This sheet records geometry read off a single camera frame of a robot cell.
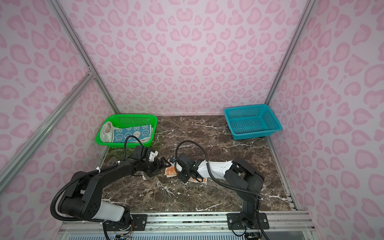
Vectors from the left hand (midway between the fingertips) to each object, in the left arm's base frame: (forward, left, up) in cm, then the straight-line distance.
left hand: (167, 166), depth 88 cm
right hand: (-3, -8, -3) cm, 9 cm away
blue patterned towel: (+26, +21, -1) cm, 33 cm away
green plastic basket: (+42, +36, -4) cm, 55 cm away
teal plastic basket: (+38, -61, -6) cm, 72 cm away
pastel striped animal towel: (+22, +41, +5) cm, 47 cm away
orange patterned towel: (-3, -3, 0) cm, 4 cm away
